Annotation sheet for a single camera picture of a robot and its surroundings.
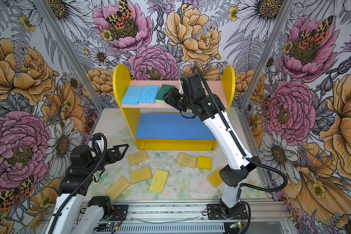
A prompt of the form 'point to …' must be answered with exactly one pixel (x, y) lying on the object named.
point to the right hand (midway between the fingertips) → (165, 103)
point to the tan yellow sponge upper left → (137, 157)
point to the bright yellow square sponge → (204, 163)
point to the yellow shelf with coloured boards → (153, 124)
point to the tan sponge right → (186, 160)
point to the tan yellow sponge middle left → (141, 175)
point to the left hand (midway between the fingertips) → (123, 152)
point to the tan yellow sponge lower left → (118, 188)
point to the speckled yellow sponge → (158, 181)
